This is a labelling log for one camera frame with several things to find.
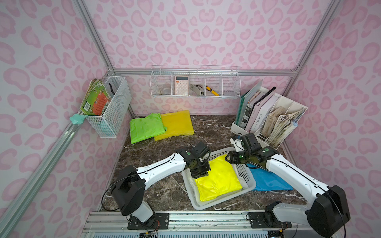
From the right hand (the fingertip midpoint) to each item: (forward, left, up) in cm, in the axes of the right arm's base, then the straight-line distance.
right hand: (227, 157), depth 81 cm
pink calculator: (+42, +27, +18) cm, 53 cm away
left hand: (-7, +9, -2) cm, 12 cm away
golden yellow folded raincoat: (+34, +32, -11) cm, 48 cm away
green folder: (+30, -11, +15) cm, 35 cm away
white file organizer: (+19, -31, +5) cm, 36 cm away
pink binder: (+26, -21, +11) cm, 35 cm away
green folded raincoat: (+27, +56, -9) cm, 63 cm away
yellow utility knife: (+43, +9, +14) cm, 46 cm away
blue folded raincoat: (-8, -23, -12) cm, 27 cm away
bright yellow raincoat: (-10, +3, -4) cm, 11 cm away
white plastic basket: (-18, +20, -2) cm, 27 cm away
